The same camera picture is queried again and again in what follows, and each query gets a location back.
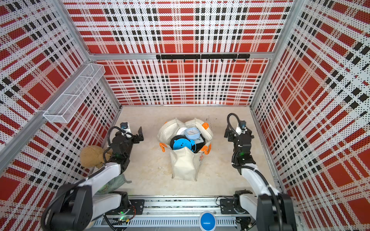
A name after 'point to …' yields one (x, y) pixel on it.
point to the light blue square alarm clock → (192, 133)
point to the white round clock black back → (180, 134)
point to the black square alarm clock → (199, 143)
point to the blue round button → (207, 221)
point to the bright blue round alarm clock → (181, 143)
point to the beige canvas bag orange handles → (185, 163)
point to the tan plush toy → (92, 156)
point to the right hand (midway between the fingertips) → (237, 125)
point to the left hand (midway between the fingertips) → (135, 127)
